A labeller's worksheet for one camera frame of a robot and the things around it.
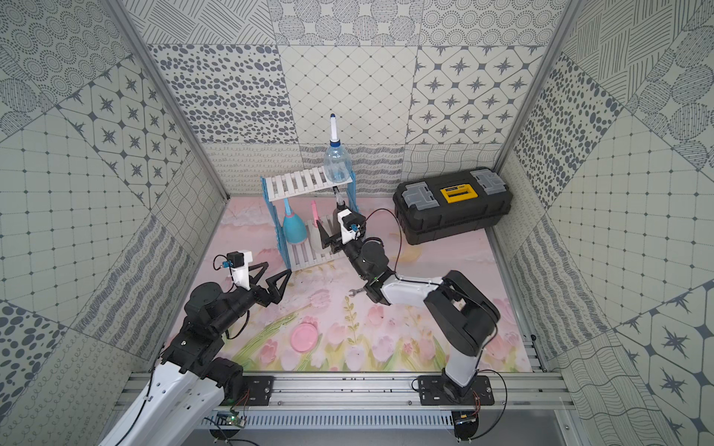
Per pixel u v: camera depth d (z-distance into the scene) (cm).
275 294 65
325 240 70
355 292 92
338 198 93
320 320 86
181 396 50
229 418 70
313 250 100
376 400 73
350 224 65
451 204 95
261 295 64
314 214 88
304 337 84
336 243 70
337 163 93
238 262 61
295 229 96
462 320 47
